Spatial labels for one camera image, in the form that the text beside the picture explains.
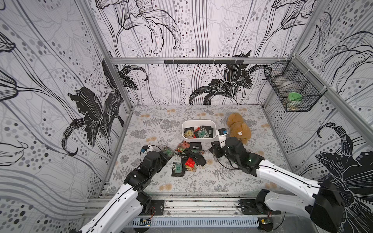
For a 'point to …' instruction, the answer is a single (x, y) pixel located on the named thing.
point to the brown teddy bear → (238, 128)
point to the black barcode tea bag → (196, 153)
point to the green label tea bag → (221, 130)
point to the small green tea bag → (177, 170)
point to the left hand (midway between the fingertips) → (171, 157)
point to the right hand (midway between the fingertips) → (213, 142)
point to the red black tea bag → (182, 145)
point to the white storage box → (187, 124)
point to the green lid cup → (294, 95)
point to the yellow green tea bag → (190, 133)
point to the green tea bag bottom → (202, 133)
